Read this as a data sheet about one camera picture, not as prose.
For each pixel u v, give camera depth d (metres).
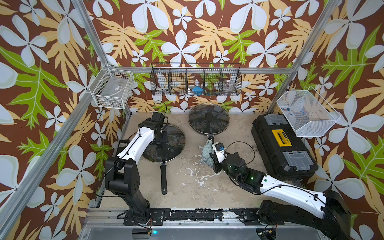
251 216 0.74
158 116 0.70
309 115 0.82
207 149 0.74
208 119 1.11
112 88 0.86
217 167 0.67
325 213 0.41
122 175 0.45
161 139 0.74
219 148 0.64
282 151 0.78
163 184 0.75
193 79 0.97
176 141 1.19
